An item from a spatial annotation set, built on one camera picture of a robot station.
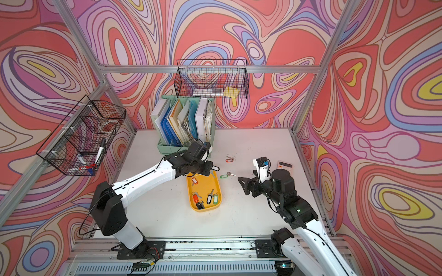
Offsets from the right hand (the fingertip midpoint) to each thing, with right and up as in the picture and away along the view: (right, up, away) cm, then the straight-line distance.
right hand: (248, 179), depth 71 cm
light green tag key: (-15, -14, +17) cm, 26 cm away
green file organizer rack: (-46, +12, +31) cm, 57 cm away
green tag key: (-10, -3, +25) cm, 27 cm away
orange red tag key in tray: (-25, -13, +17) cm, 33 cm away
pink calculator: (+26, +3, +26) cm, 37 cm away
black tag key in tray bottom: (-23, -16, +15) cm, 31 cm away
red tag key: (-6, +5, +33) cm, 34 cm away
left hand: (-15, +4, +11) cm, 19 cm away
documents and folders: (-36, +27, +21) cm, 50 cm away
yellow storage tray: (-21, -11, +20) cm, 31 cm away
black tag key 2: (-18, -13, +17) cm, 28 cm away
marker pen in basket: (-60, +11, -3) cm, 61 cm away
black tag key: (-14, +3, +11) cm, 18 cm away
